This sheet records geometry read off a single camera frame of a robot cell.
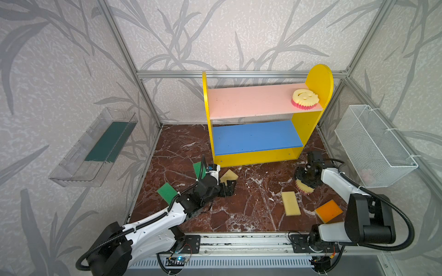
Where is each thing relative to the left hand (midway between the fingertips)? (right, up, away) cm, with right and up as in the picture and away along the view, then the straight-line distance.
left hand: (231, 177), depth 80 cm
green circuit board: (-24, -34, -8) cm, 42 cm away
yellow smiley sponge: (+36, -6, +5) cm, 37 cm away
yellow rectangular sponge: (+29, -13, +4) cm, 32 cm away
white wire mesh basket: (+54, +13, -18) cm, 58 cm away
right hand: (+36, 0, +11) cm, 38 cm away
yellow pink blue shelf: (+20, +28, +23) cm, 41 cm away
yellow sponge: (-2, -2, +13) cm, 14 cm away
